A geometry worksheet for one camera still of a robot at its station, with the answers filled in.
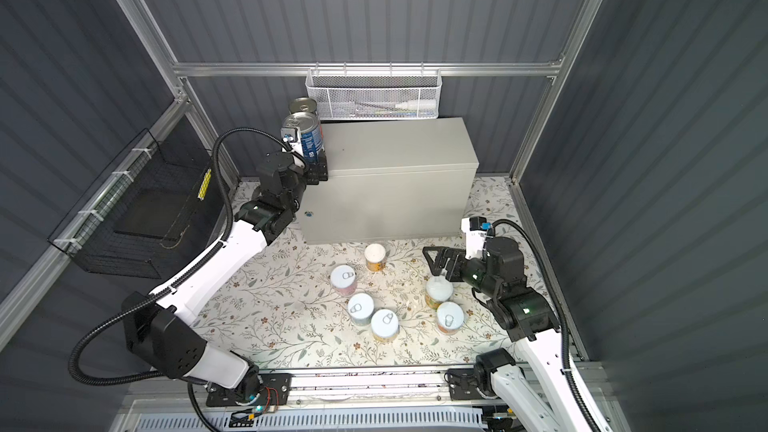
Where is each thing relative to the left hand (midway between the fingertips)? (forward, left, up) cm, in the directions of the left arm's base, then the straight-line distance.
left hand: (301, 150), depth 75 cm
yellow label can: (-34, -19, -33) cm, 51 cm away
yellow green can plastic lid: (-25, -35, -31) cm, 53 cm away
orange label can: (-33, -37, -31) cm, 58 cm away
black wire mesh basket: (-10, +37, -10) cm, 40 cm away
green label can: (-29, -13, -32) cm, 45 cm away
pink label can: (-20, -8, -33) cm, 39 cm away
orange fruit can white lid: (-13, -17, -31) cm, 38 cm away
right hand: (-25, -33, -13) cm, 43 cm away
